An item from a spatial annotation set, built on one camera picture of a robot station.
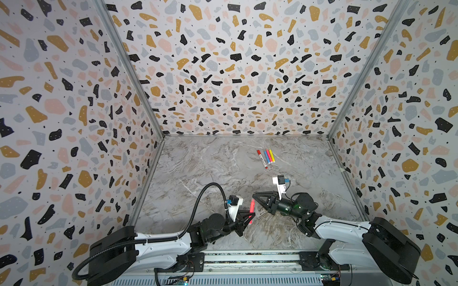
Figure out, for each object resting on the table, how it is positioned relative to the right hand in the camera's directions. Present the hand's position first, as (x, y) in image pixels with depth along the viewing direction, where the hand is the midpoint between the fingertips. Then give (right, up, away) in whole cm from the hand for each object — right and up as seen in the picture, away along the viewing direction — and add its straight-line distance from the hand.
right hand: (252, 197), depth 69 cm
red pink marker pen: (0, -5, +2) cm, 5 cm away
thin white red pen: (+8, +13, +40) cm, 43 cm away
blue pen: (+11, +14, +40) cm, 44 cm away
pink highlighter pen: (+13, +14, +40) cm, 45 cm away
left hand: (+1, -7, +2) cm, 7 cm away
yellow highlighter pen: (+15, +15, +42) cm, 47 cm away
